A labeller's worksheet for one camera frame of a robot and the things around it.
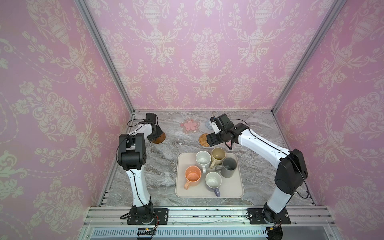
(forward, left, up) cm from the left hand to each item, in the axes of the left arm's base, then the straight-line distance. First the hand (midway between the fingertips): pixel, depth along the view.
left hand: (158, 134), depth 105 cm
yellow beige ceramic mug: (-17, -41, +3) cm, 44 cm away
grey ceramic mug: (-25, -46, +1) cm, 52 cm away
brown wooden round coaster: (-4, -1, -1) cm, 5 cm away
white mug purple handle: (-32, -37, 0) cm, 49 cm away
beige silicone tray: (-34, -48, -3) cm, 59 cm away
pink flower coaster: (-22, -43, +24) cm, 53 cm away
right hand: (-11, -37, +13) cm, 41 cm away
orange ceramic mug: (-29, -25, -1) cm, 38 cm away
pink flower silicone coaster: (+10, -22, -2) cm, 24 cm away
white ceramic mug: (-19, -31, 0) cm, 37 cm away
